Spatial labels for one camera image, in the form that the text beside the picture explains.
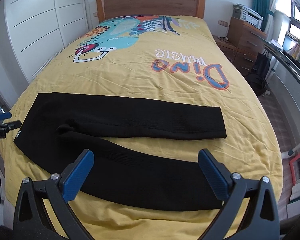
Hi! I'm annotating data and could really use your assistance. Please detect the black pants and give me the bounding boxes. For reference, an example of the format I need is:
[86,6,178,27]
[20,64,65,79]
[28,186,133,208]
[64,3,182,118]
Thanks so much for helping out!
[14,92,226,212]

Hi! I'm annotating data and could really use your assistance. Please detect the red framed board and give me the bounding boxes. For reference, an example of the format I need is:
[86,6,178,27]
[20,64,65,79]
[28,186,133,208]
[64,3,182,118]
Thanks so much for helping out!
[289,154,300,185]

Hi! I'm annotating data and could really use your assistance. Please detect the white wardrobe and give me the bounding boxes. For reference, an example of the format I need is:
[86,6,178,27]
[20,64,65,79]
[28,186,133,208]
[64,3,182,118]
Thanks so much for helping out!
[4,0,88,82]

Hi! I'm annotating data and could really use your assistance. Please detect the black bag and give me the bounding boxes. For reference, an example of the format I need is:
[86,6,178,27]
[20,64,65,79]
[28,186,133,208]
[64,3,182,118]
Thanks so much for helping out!
[244,52,270,96]

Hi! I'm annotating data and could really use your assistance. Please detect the yellow dinosaur bed cover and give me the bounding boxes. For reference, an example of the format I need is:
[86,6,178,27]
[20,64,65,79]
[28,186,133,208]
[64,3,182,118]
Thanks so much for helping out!
[0,15,283,239]

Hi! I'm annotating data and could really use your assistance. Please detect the wooden nightstand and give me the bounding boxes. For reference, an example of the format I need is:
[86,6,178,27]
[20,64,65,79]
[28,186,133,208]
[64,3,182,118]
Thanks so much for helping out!
[213,35,237,63]

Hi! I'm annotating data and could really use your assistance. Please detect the wooden drawer chest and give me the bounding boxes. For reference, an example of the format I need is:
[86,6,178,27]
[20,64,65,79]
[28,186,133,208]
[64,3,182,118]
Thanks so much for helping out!
[227,17,266,76]

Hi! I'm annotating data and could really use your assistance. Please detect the wooden headboard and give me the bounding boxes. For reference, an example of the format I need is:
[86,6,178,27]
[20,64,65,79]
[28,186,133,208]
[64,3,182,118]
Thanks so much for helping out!
[96,0,206,22]

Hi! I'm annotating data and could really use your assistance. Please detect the white printer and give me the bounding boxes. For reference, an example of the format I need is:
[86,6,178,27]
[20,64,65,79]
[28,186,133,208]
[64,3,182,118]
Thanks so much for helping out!
[232,4,263,29]

